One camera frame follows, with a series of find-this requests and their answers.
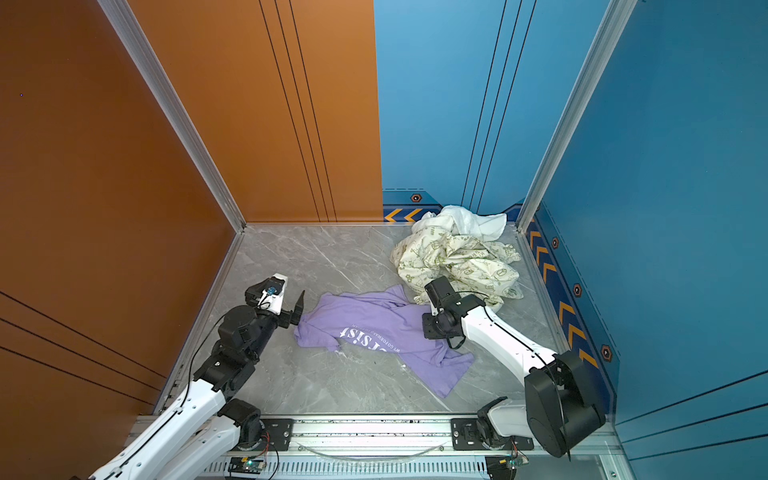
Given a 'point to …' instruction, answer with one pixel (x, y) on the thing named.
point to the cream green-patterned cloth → (474, 266)
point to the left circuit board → (245, 465)
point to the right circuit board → (504, 467)
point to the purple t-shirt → (384, 322)
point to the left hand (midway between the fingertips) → (284, 284)
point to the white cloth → (485, 226)
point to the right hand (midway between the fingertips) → (428, 329)
